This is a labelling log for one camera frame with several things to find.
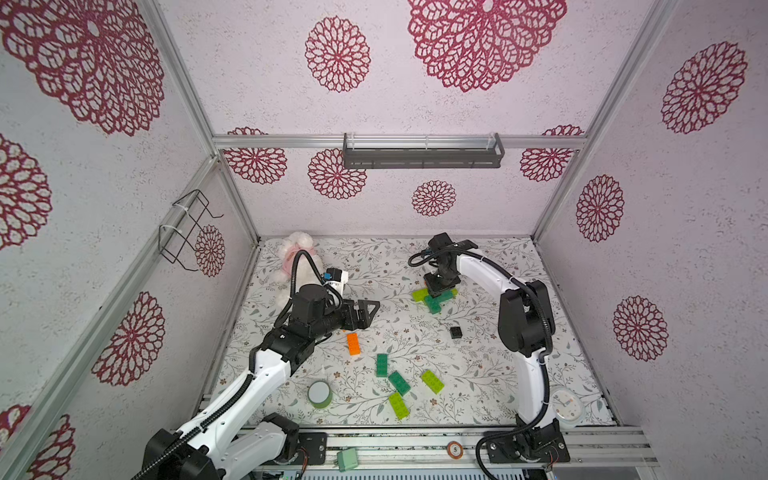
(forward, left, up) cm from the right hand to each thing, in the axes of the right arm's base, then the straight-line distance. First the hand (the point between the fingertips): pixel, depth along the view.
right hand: (433, 284), depth 99 cm
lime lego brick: (-2, +4, -4) cm, 6 cm away
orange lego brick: (-20, +25, -5) cm, 32 cm away
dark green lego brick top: (-3, -2, -5) cm, 6 cm away
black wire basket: (0, +67, +31) cm, 74 cm away
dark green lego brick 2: (-26, +16, -5) cm, 31 cm away
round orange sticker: (-47, -3, -6) cm, 47 cm away
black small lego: (-14, -7, -6) cm, 17 cm away
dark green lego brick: (-8, 0, -4) cm, 9 cm away
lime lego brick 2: (-30, +2, -5) cm, 31 cm away
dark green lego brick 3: (-30, +11, -5) cm, 33 cm away
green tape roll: (-36, +32, -1) cm, 48 cm away
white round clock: (-36, -33, -5) cm, 49 cm away
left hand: (-18, +20, +15) cm, 30 cm away
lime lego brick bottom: (-37, +11, -5) cm, 39 cm away
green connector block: (-50, +24, -4) cm, 55 cm away
